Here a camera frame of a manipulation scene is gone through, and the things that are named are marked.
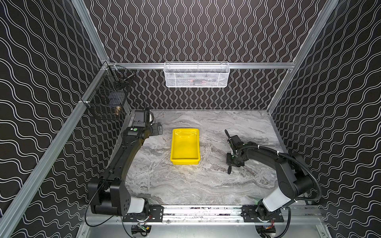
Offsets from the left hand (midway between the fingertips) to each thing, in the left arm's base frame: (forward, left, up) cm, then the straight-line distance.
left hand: (157, 125), depth 82 cm
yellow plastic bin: (+1, -16, -22) cm, 27 cm away
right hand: (-9, -44, -22) cm, 50 cm away
